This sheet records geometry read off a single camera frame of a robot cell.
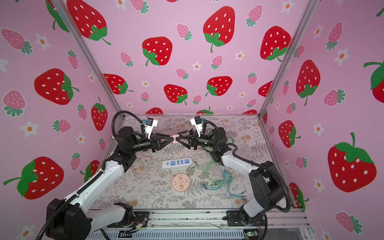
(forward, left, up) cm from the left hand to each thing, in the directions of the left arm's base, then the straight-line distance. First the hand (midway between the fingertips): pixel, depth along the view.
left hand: (172, 139), depth 68 cm
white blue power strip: (+4, 0, -29) cm, 29 cm away
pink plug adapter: (+1, -1, +1) cm, 2 cm away
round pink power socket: (-9, -2, -29) cm, 30 cm away
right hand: (+1, -2, 0) cm, 2 cm away
